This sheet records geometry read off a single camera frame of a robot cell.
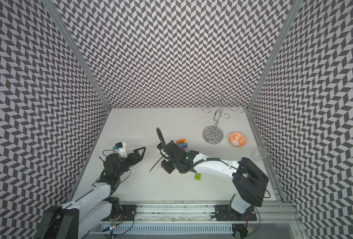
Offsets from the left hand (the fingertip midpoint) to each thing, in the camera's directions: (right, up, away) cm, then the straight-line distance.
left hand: (142, 151), depth 85 cm
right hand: (+14, -6, -4) cm, 16 cm away
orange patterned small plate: (+59, +5, +12) cm, 60 cm away
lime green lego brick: (+32, -14, -3) cm, 35 cm away
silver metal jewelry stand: (+44, +8, +16) cm, 48 cm away
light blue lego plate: (+25, +2, +12) cm, 27 cm away
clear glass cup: (+71, -3, +7) cm, 72 cm away
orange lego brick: (+22, +5, +10) cm, 25 cm away
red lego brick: (+13, -12, +2) cm, 18 cm away
